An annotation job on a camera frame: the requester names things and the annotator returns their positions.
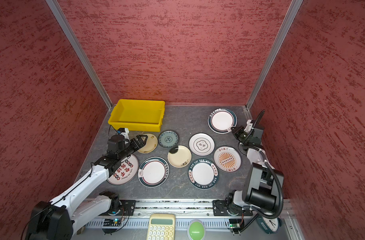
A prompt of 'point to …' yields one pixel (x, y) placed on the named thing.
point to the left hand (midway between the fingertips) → (143, 142)
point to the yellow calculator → (161, 226)
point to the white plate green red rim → (153, 172)
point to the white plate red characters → (126, 172)
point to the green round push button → (196, 230)
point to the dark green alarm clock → (270, 225)
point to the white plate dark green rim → (220, 120)
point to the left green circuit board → (112, 222)
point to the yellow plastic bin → (138, 115)
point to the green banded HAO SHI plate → (203, 174)
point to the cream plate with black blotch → (179, 156)
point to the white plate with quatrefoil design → (201, 144)
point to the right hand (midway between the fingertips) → (229, 128)
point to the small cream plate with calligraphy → (151, 144)
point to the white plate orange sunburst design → (227, 159)
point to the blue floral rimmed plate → (168, 138)
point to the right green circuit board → (235, 223)
